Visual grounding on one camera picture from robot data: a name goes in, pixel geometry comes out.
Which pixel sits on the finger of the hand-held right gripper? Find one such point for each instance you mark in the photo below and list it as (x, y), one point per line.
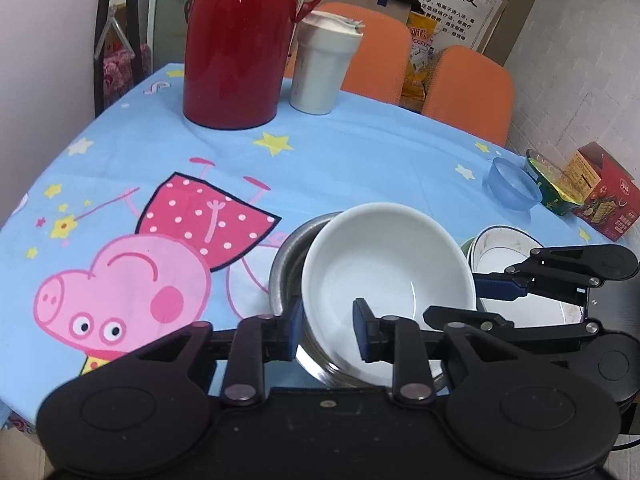
(500, 290)
(460, 316)

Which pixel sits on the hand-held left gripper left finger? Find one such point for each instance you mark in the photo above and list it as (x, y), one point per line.
(296, 325)

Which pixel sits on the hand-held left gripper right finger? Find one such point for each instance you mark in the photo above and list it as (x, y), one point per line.
(361, 330)

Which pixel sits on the white gold-rimmed deep plate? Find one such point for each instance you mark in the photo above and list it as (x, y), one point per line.
(500, 260)

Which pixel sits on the green plate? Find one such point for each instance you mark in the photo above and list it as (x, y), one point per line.
(466, 250)

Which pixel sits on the stainless steel bowl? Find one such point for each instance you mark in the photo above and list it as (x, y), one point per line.
(285, 270)

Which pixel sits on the white bowl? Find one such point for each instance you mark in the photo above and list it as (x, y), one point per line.
(370, 260)

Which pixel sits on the blue translucent bowl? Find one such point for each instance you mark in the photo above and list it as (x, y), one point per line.
(510, 190)

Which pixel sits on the green instant noodle bowl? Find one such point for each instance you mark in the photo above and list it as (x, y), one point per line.
(555, 195)

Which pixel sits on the red cracker box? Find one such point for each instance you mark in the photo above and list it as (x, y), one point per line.
(610, 210)

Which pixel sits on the orange chair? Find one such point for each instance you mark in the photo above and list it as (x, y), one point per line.
(470, 95)
(375, 60)

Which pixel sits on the blue cartoon tablecloth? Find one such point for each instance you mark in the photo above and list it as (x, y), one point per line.
(150, 160)

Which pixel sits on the yellow snack packet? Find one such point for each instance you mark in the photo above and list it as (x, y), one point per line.
(417, 60)

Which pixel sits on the white insulated cup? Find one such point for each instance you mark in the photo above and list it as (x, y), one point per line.
(317, 75)

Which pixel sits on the red thermos jug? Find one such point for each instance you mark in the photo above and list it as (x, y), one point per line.
(230, 60)

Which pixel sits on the floral under cloth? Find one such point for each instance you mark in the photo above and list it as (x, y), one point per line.
(20, 422)

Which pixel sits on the red patterned cloth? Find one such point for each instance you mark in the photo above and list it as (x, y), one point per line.
(120, 75)

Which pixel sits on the black metal stand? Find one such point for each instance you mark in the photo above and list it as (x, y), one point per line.
(134, 20)

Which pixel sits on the wall poster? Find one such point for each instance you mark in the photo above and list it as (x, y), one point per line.
(450, 5)

